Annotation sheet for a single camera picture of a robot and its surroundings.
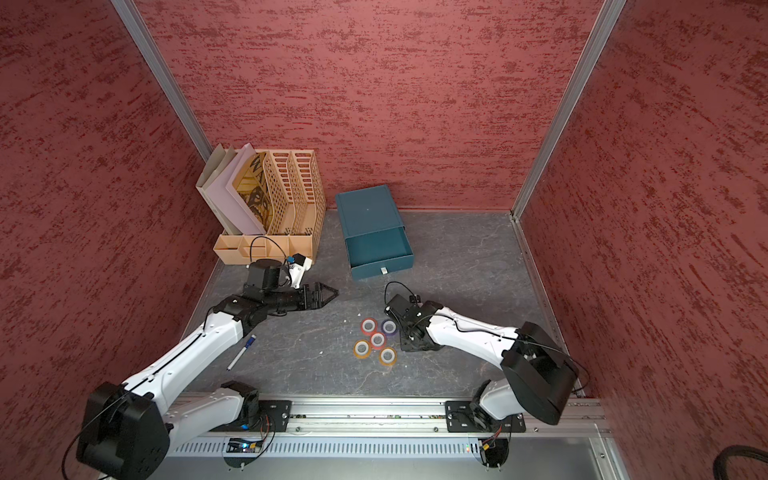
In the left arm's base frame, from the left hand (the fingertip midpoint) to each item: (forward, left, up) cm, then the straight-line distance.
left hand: (327, 300), depth 80 cm
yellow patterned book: (+38, +30, +8) cm, 49 cm away
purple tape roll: (-2, -17, -14) cm, 22 cm away
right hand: (-9, -25, -12) cm, 29 cm away
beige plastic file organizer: (+49, +20, -4) cm, 53 cm away
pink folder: (+28, +33, +11) cm, 45 cm away
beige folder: (+43, +39, +16) cm, 60 cm away
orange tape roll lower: (-11, -17, -14) cm, 24 cm away
